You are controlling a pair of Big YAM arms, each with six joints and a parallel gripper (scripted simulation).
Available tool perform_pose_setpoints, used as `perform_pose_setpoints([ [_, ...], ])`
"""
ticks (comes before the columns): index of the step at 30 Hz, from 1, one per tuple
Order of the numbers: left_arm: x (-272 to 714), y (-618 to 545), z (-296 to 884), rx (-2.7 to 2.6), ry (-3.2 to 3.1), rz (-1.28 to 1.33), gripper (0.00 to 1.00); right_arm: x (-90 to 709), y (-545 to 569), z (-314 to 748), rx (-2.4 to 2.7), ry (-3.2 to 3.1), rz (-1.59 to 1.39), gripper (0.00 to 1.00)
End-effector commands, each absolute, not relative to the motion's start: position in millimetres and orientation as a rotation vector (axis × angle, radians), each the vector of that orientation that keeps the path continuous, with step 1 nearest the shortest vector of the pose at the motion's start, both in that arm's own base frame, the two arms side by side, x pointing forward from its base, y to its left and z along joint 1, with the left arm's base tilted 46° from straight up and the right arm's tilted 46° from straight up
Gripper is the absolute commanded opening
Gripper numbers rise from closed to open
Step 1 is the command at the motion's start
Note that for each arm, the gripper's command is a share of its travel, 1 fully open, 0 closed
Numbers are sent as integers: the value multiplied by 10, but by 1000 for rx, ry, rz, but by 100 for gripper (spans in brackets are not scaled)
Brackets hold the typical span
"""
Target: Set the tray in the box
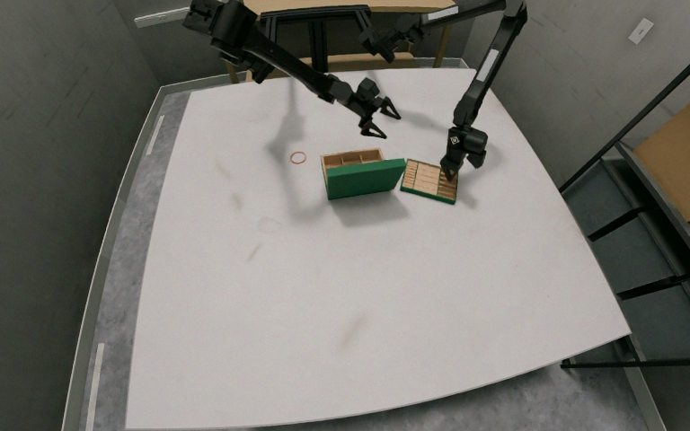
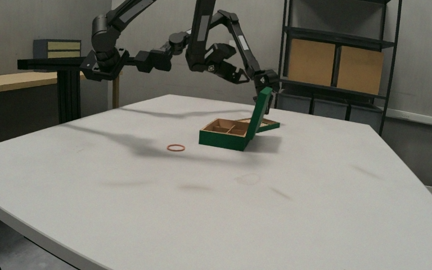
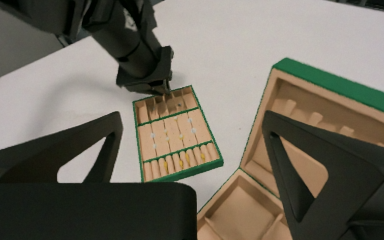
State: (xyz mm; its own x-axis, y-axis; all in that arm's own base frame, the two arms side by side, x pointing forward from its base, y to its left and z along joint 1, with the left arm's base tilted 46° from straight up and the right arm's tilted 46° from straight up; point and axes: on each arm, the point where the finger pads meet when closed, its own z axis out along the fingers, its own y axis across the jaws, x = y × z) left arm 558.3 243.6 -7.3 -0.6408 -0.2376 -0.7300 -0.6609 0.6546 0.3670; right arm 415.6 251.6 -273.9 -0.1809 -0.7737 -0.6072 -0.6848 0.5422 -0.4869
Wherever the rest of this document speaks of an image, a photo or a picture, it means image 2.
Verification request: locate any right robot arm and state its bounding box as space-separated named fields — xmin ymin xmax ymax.
xmin=91 ymin=0 xmax=236 ymax=76

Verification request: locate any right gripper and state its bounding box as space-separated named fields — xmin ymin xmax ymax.
xmin=213 ymin=64 xmax=250 ymax=85

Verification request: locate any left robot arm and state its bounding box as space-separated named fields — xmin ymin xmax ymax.
xmin=153 ymin=10 xmax=280 ymax=93

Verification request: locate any wooden jewelry box with green trim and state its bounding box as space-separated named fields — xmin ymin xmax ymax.
xmin=199 ymin=87 xmax=273 ymax=152

